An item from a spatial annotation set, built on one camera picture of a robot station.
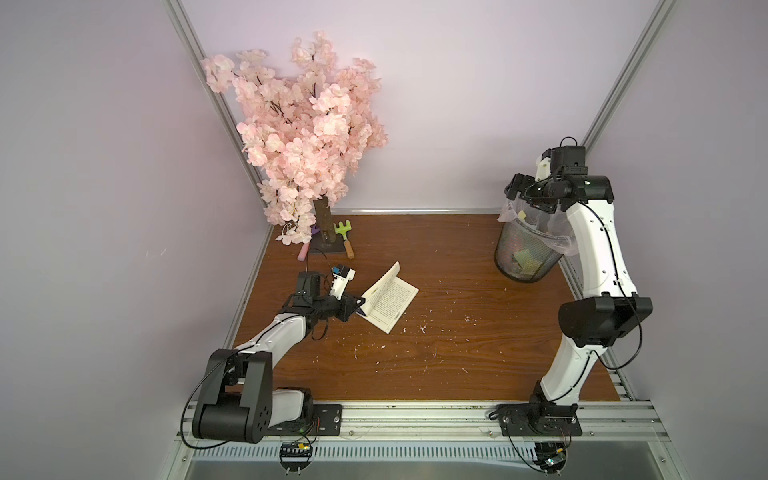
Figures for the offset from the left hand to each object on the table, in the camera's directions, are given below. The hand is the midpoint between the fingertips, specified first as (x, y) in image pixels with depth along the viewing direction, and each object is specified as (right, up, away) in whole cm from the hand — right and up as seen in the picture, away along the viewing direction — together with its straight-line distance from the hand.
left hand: (363, 299), depth 86 cm
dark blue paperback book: (+7, -3, +8) cm, 11 cm away
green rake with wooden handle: (-11, +22, +27) cm, 36 cm away
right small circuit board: (+47, -34, -17) cm, 60 cm away
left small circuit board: (-15, -36, -15) cm, 41 cm away
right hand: (+46, +33, -7) cm, 57 cm away
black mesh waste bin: (+50, +13, +5) cm, 52 cm away
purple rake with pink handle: (-24, +15, +23) cm, 36 cm away
